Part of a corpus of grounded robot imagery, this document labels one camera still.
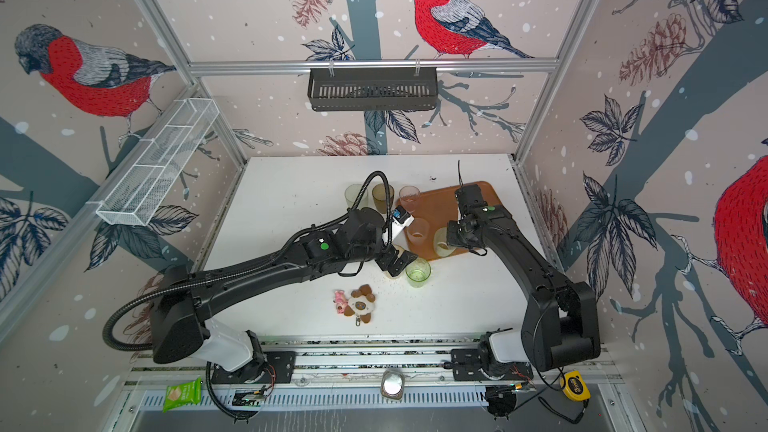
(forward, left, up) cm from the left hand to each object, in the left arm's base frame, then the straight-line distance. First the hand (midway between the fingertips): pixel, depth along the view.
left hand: (406, 244), depth 73 cm
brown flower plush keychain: (-8, +12, -18) cm, 24 cm away
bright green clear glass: (+1, -5, -20) cm, 21 cm away
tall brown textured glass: (+25, +7, -14) cm, 30 cm away
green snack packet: (-28, +54, -20) cm, 64 cm away
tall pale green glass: (+26, +17, -11) cm, 33 cm away
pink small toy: (-7, +18, -19) cm, 27 cm away
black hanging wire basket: (+59, +10, +7) cm, 60 cm away
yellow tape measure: (-28, -39, -18) cm, 52 cm away
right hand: (+7, -15, -11) cm, 20 cm away
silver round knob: (-28, +4, -10) cm, 30 cm away
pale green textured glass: (+9, -12, -15) cm, 21 cm away
